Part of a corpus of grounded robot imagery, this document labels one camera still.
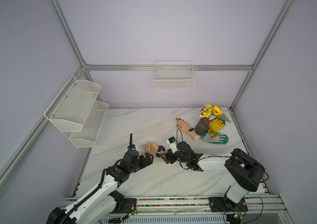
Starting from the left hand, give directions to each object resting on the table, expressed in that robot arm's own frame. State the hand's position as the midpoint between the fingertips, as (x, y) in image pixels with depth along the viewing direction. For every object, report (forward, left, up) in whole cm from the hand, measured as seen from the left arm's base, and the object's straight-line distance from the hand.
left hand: (148, 161), depth 82 cm
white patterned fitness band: (+25, -30, -4) cm, 39 cm away
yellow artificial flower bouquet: (+24, -39, +18) cm, 49 cm away
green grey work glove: (+20, -48, -5) cm, 53 cm away
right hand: (+6, -11, -4) cm, 13 cm away
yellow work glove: (+33, -51, -6) cm, 61 cm away
